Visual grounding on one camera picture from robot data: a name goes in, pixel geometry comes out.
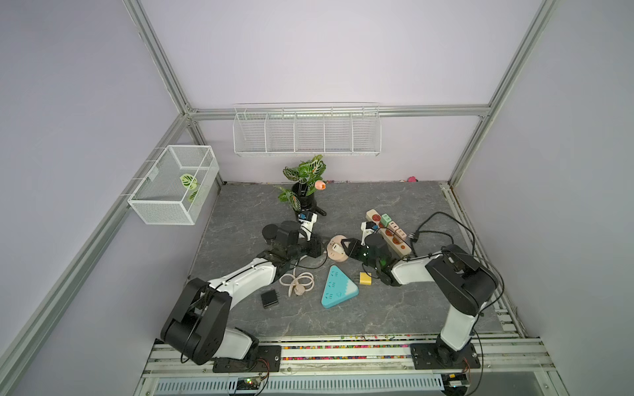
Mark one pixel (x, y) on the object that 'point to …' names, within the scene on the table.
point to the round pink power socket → (335, 249)
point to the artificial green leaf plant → (308, 175)
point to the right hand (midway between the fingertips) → (342, 241)
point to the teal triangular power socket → (338, 288)
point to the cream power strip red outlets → (401, 245)
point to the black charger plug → (269, 299)
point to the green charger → (385, 219)
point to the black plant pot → (307, 202)
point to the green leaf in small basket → (186, 180)
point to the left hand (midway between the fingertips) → (325, 239)
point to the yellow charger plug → (364, 279)
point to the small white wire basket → (180, 188)
